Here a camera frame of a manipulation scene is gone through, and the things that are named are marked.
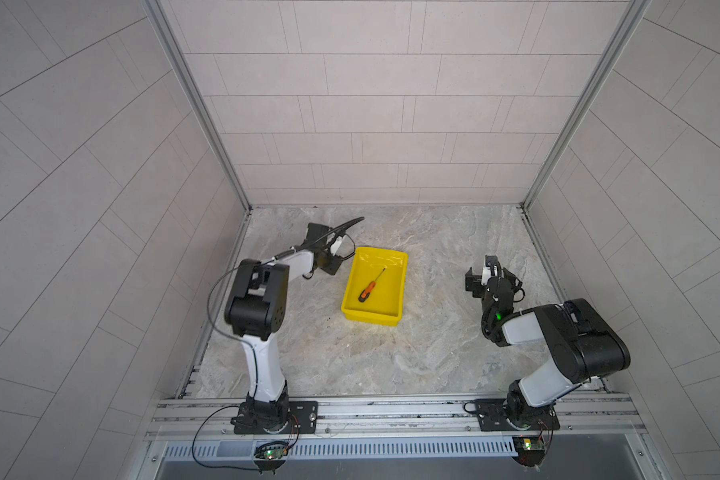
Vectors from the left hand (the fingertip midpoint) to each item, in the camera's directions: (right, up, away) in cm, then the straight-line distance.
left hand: (338, 250), depth 102 cm
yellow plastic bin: (+13, -11, -8) cm, 19 cm away
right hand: (+48, -4, -9) cm, 49 cm away
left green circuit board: (-9, -41, -38) cm, 57 cm away
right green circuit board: (+49, -44, -34) cm, 74 cm away
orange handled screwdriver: (+10, -13, -11) cm, 20 cm away
